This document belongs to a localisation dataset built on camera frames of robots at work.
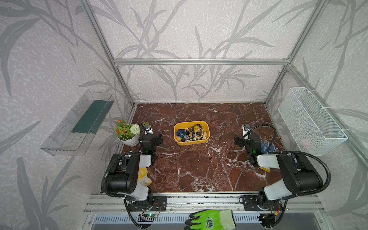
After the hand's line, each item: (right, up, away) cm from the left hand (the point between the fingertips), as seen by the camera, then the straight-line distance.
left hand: (151, 133), depth 94 cm
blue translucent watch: (+20, 0, +3) cm, 20 cm away
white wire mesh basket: (+82, +4, -31) cm, 87 cm away
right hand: (+61, +1, +1) cm, 61 cm away
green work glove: (+36, -38, -26) cm, 59 cm away
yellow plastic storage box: (+26, 0, +6) cm, 27 cm away
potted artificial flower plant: (-11, +1, -9) cm, 15 cm away
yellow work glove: (-1, -24, -12) cm, 27 cm away
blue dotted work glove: (+76, -10, 0) cm, 77 cm away
